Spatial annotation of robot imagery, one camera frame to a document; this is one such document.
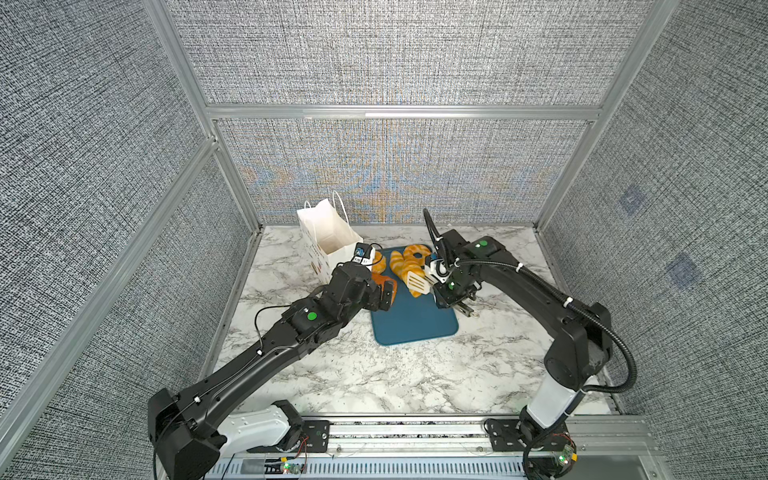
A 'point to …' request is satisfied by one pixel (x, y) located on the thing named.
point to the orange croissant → (380, 280)
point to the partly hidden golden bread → (402, 271)
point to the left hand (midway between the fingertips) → (376, 279)
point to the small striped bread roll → (396, 257)
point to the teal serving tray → (411, 319)
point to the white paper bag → (329, 238)
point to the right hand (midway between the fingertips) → (444, 300)
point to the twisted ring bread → (414, 259)
